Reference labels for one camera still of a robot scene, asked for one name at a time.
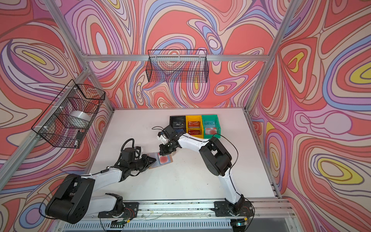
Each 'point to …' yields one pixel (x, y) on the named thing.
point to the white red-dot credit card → (163, 159)
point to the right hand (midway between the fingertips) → (162, 155)
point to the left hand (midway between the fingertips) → (157, 159)
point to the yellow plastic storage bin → (194, 125)
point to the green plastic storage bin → (211, 126)
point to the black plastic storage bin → (178, 123)
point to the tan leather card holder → (154, 155)
